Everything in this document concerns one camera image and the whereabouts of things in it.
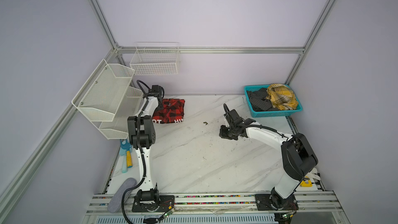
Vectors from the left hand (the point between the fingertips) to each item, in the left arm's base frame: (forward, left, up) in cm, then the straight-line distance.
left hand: (152, 108), depth 102 cm
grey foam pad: (-54, +6, -5) cm, 54 cm away
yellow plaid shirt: (+7, -89, +5) cm, 89 cm away
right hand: (-20, -44, 0) cm, 48 cm away
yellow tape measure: (-46, -87, -6) cm, 98 cm away
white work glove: (-40, -96, -8) cm, 104 cm away
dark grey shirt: (+5, -73, +3) cm, 73 cm away
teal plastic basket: (-3, -78, 0) cm, 78 cm away
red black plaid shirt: (+1, -13, -4) cm, 14 cm away
